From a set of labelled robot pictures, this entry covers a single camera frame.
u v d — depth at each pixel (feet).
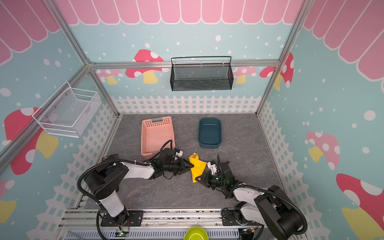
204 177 2.54
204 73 3.09
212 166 2.68
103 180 1.56
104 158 3.10
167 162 2.46
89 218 2.49
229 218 2.43
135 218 2.43
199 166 2.86
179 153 2.86
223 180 2.24
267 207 1.42
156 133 3.55
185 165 2.65
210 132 3.58
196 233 2.29
